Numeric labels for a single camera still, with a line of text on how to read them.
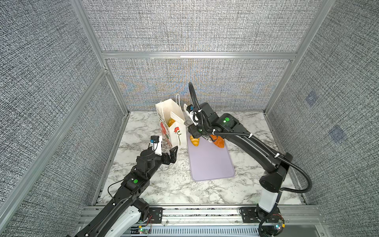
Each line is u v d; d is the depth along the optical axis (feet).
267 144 3.29
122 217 1.88
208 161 3.03
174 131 2.73
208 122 1.77
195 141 3.27
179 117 2.33
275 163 1.45
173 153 2.20
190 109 2.12
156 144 2.09
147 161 1.75
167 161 2.17
